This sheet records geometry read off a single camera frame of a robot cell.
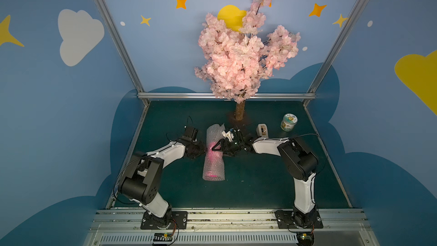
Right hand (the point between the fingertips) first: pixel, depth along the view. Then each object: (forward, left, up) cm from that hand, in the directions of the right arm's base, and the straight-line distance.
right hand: (217, 150), depth 91 cm
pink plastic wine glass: (-4, +2, +2) cm, 5 cm away
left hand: (+1, +6, -1) cm, 7 cm away
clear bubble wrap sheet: (+9, +3, +2) cm, 10 cm away
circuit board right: (-36, -41, -9) cm, 56 cm away
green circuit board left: (-40, +21, -7) cm, 46 cm away
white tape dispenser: (+16, -26, -1) cm, 30 cm away
